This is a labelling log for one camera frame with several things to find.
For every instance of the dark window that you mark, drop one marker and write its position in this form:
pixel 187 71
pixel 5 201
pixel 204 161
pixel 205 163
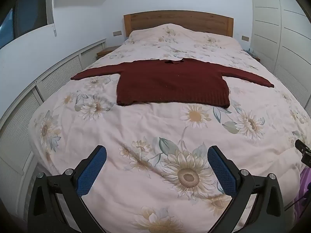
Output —
pixel 24 12

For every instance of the purple cloth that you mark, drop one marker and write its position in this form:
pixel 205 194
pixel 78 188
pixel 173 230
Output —
pixel 303 189

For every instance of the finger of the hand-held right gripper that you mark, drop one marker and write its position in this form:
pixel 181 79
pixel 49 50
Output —
pixel 302 148

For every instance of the dark red knit sweater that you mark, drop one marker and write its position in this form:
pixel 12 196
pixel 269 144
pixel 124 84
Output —
pixel 170 82

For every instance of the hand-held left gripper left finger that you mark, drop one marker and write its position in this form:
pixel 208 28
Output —
pixel 92 170

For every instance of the wall switch plate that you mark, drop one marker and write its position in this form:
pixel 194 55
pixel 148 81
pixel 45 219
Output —
pixel 117 33
pixel 245 38

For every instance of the wooden headboard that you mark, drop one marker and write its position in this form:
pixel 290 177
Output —
pixel 179 20

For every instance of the white louvered wall cabinet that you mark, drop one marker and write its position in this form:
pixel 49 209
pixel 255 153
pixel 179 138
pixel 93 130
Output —
pixel 60 75

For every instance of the white wardrobe doors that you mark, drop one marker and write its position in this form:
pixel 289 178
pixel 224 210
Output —
pixel 281 29

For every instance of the wooden nightstand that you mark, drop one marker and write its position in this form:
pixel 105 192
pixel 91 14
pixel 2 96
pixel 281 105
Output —
pixel 255 57
pixel 105 51

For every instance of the floral sunflower duvet bed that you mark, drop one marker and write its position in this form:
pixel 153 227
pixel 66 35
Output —
pixel 145 131

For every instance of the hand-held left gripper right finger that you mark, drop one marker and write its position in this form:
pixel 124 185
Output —
pixel 222 171

